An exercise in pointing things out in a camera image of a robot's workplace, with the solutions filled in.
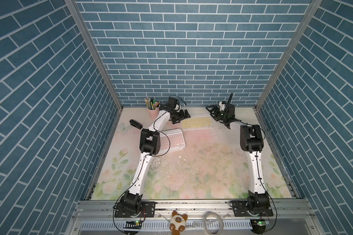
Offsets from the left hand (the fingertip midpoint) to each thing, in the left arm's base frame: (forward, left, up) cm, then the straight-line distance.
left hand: (189, 118), depth 108 cm
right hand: (+6, -15, +2) cm, 16 cm away
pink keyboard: (-18, +12, -1) cm, 22 cm away
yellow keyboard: (0, -7, -4) cm, 8 cm away
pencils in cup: (+7, +28, +8) cm, 30 cm away
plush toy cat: (-64, +7, -2) cm, 64 cm away
